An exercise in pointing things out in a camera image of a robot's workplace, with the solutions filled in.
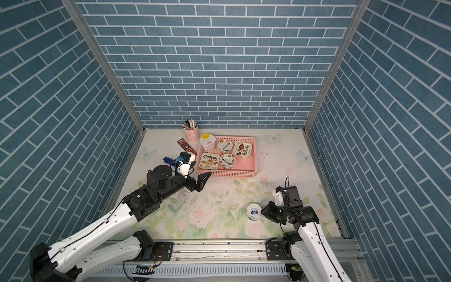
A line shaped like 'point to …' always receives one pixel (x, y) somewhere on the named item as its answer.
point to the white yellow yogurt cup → (208, 141)
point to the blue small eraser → (169, 161)
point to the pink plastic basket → (243, 168)
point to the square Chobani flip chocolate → (241, 148)
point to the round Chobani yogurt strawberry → (227, 161)
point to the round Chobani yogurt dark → (225, 146)
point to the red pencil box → (185, 145)
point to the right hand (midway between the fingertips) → (264, 212)
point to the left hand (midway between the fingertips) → (207, 169)
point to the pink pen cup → (192, 137)
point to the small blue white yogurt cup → (253, 211)
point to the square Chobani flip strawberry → (209, 161)
